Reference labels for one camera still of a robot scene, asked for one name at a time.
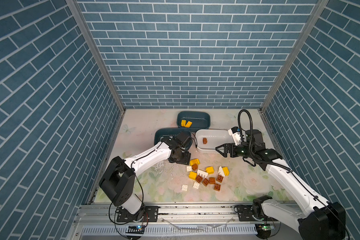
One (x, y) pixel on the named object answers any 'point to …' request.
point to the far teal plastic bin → (200, 120)
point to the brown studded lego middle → (212, 180)
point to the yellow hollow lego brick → (195, 161)
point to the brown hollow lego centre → (199, 178)
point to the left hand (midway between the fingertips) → (185, 160)
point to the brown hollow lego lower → (205, 182)
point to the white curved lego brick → (221, 172)
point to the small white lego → (189, 168)
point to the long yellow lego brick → (188, 124)
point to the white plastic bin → (215, 138)
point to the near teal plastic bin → (160, 132)
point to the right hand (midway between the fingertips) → (220, 146)
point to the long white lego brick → (203, 173)
